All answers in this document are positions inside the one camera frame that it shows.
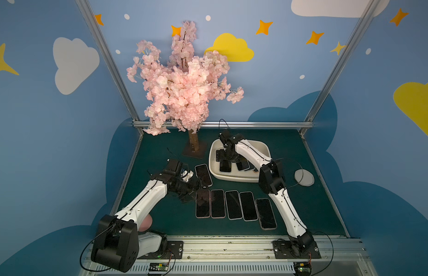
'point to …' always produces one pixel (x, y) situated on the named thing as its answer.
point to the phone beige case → (266, 214)
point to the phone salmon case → (225, 165)
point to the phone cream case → (202, 172)
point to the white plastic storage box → (261, 147)
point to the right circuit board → (302, 268)
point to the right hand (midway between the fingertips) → (225, 158)
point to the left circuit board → (158, 267)
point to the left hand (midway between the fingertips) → (202, 191)
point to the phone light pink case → (248, 207)
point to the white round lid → (304, 177)
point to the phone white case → (233, 204)
